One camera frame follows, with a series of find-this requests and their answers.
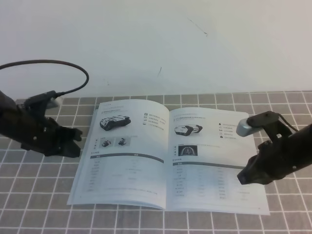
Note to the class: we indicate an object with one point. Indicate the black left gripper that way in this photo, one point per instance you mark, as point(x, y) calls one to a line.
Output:
point(46, 136)

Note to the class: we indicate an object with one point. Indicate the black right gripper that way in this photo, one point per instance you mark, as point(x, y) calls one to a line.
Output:
point(265, 167)

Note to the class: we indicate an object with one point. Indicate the white product catalogue book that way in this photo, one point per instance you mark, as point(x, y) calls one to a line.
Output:
point(138, 152)

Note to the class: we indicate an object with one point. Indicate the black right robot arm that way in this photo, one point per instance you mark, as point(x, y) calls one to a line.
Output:
point(296, 151)

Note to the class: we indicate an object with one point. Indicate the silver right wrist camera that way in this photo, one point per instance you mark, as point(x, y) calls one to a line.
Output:
point(267, 121)

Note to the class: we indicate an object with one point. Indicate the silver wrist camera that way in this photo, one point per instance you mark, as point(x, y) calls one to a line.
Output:
point(267, 121)
point(52, 100)

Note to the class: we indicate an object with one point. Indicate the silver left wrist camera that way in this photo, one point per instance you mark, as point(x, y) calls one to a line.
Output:
point(52, 100)

